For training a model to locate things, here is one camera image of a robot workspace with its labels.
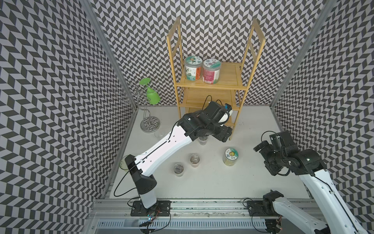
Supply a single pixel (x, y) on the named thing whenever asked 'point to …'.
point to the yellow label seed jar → (230, 156)
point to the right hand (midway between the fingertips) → (258, 158)
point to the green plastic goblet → (153, 96)
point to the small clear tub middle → (194, 160)
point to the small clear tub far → (203, 140)
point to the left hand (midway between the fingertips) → (223, 132)
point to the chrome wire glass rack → (139, 95)
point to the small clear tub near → (178, 169)
